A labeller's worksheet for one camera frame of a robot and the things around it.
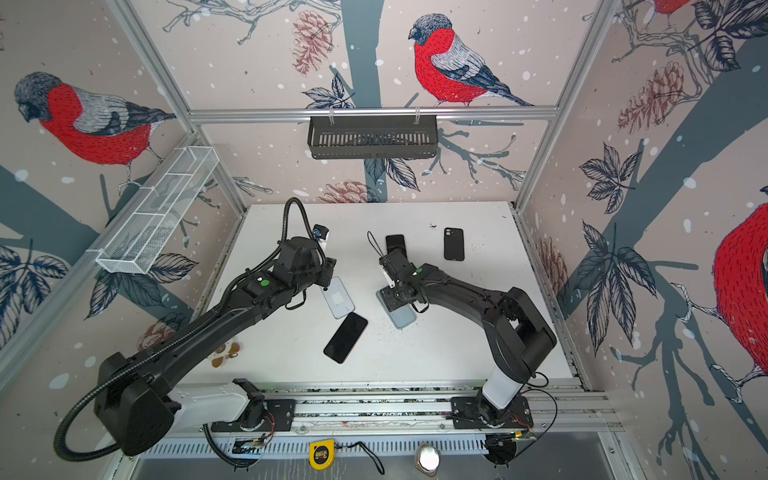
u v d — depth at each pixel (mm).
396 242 1074
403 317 901
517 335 456
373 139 1065
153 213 767
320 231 687
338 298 951
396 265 699
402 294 634
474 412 734
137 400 378
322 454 669
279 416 729
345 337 854
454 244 1095
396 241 1076
